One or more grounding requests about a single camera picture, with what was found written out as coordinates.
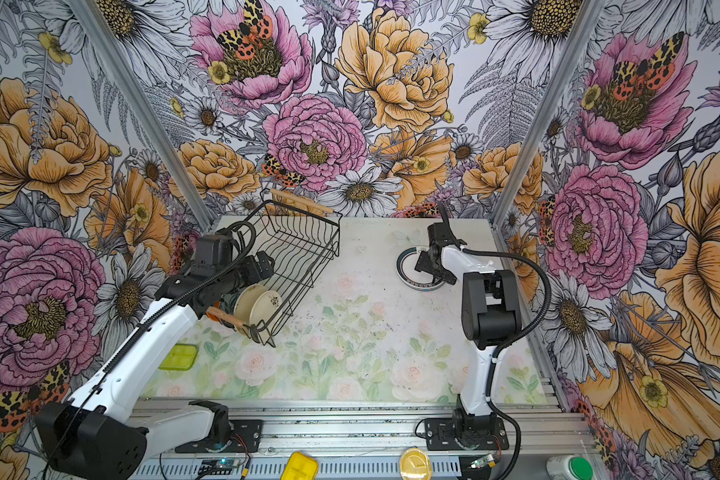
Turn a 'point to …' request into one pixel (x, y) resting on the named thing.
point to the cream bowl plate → (264, 310)
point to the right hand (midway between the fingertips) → (433, 277)
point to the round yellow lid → (415, 464)
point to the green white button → (569, 467)
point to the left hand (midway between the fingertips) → (259, 276)
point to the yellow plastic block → (300, 467)
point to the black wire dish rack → (303, 239)
